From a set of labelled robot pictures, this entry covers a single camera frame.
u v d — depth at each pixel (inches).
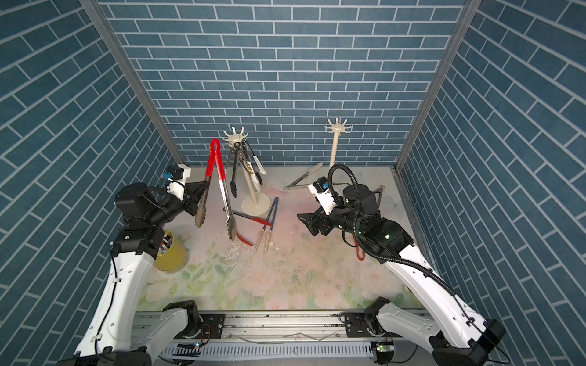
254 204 41.3
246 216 39.3
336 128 31.0
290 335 28.8
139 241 19.2
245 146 29.8
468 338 14.6
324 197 21.6
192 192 23.9
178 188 23.1
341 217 21.3
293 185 44.0
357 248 35.9
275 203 41.3
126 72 32.7
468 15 28.3
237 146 29.0
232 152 29.6
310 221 22.0
